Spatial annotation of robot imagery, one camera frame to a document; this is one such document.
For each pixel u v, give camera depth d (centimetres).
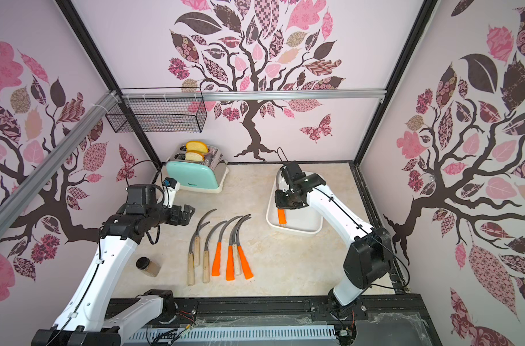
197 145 100
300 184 58
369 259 43
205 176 98
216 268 83
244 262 85
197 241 90
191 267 83
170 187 65
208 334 70
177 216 66
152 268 83
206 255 86
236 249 87
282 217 80
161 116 122
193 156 98
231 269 83
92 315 38
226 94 94
